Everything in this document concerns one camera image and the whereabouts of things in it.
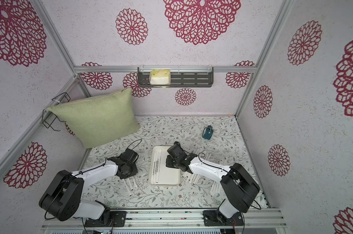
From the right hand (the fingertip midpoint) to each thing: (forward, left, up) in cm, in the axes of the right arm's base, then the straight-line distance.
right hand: (166, 160), depth 87 cm
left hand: (-5, +20, -8) cm, 22 cm away
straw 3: (+3, +7, -8) cm, 11 cm away
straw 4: (+5, +6, -7) cm, 10 cm away
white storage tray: (-7, -2, -7) cm, 10 cm away
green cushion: (+14, +37, +20) cm, 44 cm away
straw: (-12, +23, -7) cm, 26 cm away
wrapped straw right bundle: (-8, -17, -8) cm, 21 cm away
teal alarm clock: (+23, -27, -3) cm, 36 cm away
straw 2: (-12, +18, -6) cm, 23 cm away
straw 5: (-13, -29, -9) cm, 33 cm away
